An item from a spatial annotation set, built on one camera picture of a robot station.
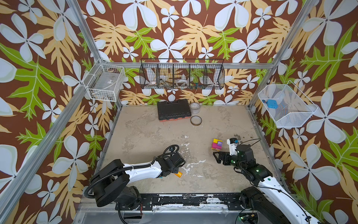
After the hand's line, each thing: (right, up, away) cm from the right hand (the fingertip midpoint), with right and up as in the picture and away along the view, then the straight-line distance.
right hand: (217, 153), depth 80 cm
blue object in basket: (+36, +30, +6) cm, 47 cm away
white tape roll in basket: (-22, +47, +18) cm, 55 cm away
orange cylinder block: (-23, -14, +3) cm, 27 cm away
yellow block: (+2, +5, +13) cm, 14 cm away
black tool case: (-31, +27, +33) cm, 52 cm away
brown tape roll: (-9, +19, +31) cm, 37 cm away
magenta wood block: (+1, +2, +11) cm, 11 cm away
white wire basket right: (+43, +27, +2) cm, 51 cm away
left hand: (-26, -8, +7) cm, 28 cm away
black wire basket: (-21, +52, +17) cm, 59 cm away
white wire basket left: (-69, +43, +5) cm, 82 cm away
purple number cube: (+4, +4, +9) cm, 11 cm away
